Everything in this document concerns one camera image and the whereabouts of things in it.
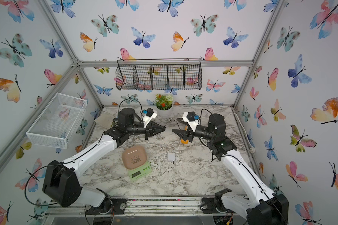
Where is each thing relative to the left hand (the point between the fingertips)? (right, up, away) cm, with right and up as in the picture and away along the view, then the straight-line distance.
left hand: (165, 128), depth 72 cm
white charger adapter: (+3, -20, +19) cm, 28 cm away
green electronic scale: (-18, -28, +11) cm, 35 cm away
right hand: (+6, +2, -6) cm, 9 cm away
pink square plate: (-21, -19, +17) cm, 32 cm away
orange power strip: (+14, -11, +27) cm, 32 cm away
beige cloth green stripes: (-49, +3, +39) cm, 63 cm away
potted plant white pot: (-2, +15, +29) cm, 33 cm away
